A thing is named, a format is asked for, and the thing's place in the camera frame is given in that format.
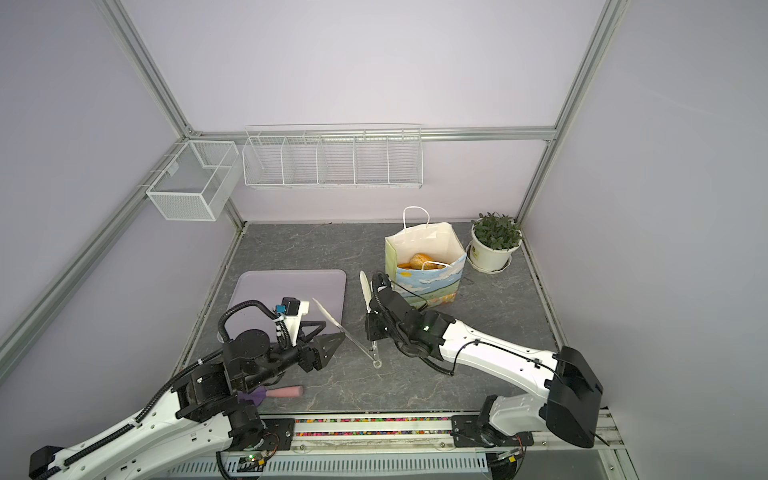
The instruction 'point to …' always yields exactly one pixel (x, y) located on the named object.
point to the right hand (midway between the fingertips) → (367, 318)
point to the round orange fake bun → (417, 261)
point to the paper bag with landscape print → (433, 287)
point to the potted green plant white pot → (493, 237)
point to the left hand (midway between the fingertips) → (335, 336)
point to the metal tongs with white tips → (367, 298)
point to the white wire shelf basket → (334, 156)
